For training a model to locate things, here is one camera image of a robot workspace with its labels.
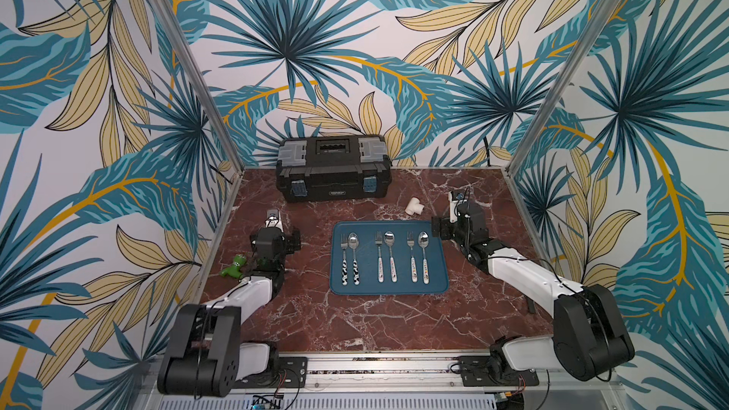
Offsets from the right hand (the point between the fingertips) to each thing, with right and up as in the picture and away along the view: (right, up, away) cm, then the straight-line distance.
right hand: (449, 214), depth 90 cm
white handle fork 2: (-11, -16, +3) cm, 20 cm away
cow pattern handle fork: (-34, -10, +7) cm, 36 cm away
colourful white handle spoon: (-7, -9, +8) cm, 14 cm away
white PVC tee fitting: (-9, +2, +16) cm, 18 cm away
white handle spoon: (-18, -9, +8) cm, 22 cm away
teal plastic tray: (-20, -14, +3) cm, 25 cm away
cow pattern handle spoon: (-31, -9, +6) cm, 33 cm away
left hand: (-54, -5, 0) cm, 54 cm away
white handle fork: (-22, -10, +8) cm, 26 cm away
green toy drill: (-65, -14, -3) cm, 67 cm away
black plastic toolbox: (-38, +15, +8) cm, 41 cm away
